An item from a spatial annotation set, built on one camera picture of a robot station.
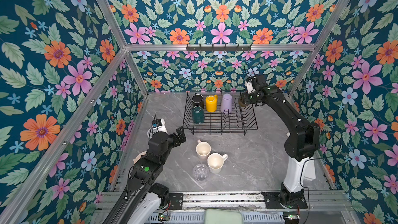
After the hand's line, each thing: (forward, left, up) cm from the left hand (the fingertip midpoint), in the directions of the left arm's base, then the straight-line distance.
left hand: (178, 126), depth 72 cm
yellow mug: (+26, -17, -15) cm, 35 cm away
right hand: (+21, -38, -5) cm, 44 cm away
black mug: (+29, -8, -14) cm, 33 cm away
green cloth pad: (-34, -17, -20) cm, 43 cm away
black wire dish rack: (+26, -22, -24) cm, 42 cm away
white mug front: (-10, -17, -22) cm, 30 cm away
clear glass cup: (-14, -9, -25) cm, 30 cm away
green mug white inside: (+20, -8, -19) cm, 29 cm away
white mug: (-3, -11, -21) cm, 23 cm away
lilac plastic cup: (+25, -27, -17) cm, 41 cm away
